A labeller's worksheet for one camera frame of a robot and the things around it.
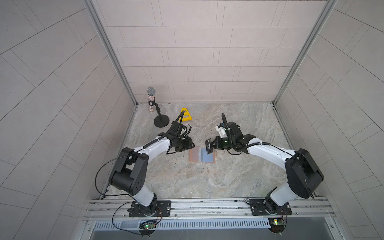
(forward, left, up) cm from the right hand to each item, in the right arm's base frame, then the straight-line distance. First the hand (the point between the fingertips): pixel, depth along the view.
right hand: (209, 145), depth 84 cm
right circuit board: (-37, -28, -11) cm, 48 cm away
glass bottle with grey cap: (+25, +31, +20) cm, 45 cm away
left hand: (+3, +8, -3) cm, 9 cm away
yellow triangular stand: (+31, +13, -6) cm, 34 cm away
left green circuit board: (-35, +31, -6) cm, 47 cm away
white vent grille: (-35, +2, -10) cm, 36 cm away
